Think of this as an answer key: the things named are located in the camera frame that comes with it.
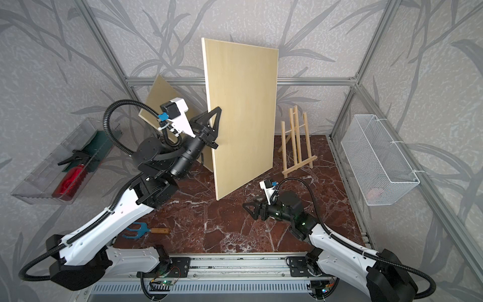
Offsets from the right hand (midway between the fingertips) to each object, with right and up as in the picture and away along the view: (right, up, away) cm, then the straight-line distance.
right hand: (248, 202), depth 74 cm
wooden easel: (+24, +21, +19) cm, 37 cm away
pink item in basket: (+48, +4, -4) cm, 49 cm away
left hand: (-6, +31, -26) cm, 41 cm away
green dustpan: (-56, +20, -6) cm, 60 cm away
